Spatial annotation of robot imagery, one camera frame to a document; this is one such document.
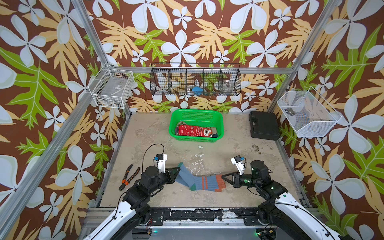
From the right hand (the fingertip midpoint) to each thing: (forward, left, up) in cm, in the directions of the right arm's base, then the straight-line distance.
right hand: (221, 177), depth 75 cm
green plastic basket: (+52, +8, -10) cm, 53 cm away
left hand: (+4, +21, +3) cm, 21 cm away
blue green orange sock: (-1, +4, -6) cm, 7 cm away
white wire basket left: (+45, +63, +23) cm, 81 cm away
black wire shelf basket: (+61, +13, +18) cm, 65 cm away
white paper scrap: (+26, +10, -12) cm, 30 cm away
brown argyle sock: (+45, +23, -8) cm, 51 cm away
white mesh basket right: (+30, -50, +16) cm, 61 cm away
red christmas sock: (+37, +18, -7) cm, 41 cm away
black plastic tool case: (+42, -38, -7) cm, 57 cm away
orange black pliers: (+1, +54, -10) cm, 55 cm away
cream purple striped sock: (+36, -1, -8) cm, 37 cm away
